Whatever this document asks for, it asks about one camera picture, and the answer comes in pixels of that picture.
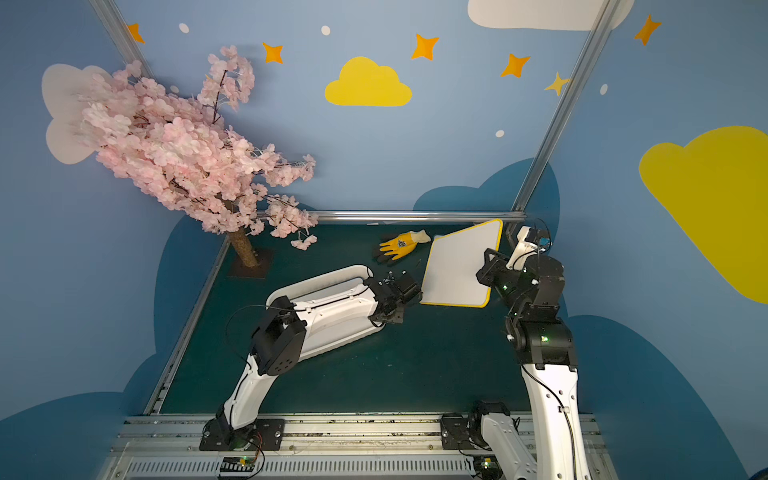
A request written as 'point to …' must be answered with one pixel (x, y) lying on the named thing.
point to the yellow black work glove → (398, 246)
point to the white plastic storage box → (336, 311)
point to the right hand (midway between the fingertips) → (493, 248)
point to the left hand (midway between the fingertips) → (394, 310)
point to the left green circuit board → (237, 464)
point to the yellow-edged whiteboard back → (451, 275)
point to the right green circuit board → (488, 467)
